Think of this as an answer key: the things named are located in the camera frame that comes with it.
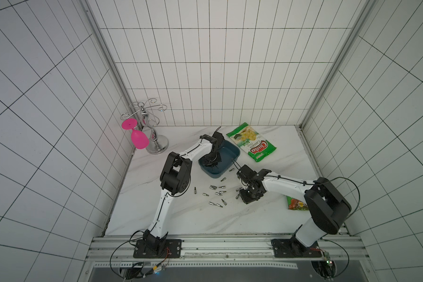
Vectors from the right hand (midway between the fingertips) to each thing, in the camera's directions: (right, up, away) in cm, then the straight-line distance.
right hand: (240, 200), depth 88 cm
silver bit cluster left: (-14, +6, +3) cm, 16 cm away
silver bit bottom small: (-8, -1, -2) cm, 9 cm away
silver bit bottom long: (-14, -1, -2) cm, 14 cm away
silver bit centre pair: (-10, +4, +2) cm, 11 cm away
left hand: (-14, +16, +11) cm, 24 cm away
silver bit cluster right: (-9, +6, +3) cm, 11 cm away
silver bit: (-8, +9, +6) cm, 14 cm away
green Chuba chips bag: (+11, +30, +23) cm, 39 cm away
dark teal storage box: (-4, +23, +19) cm, 30 cm away
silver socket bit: (-24, +4, +2) cm, 24 cm away
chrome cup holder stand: (-49, +41, +5) cm, 64 cm away
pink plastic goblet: (-54, +32, +4) cm, 63 cm away
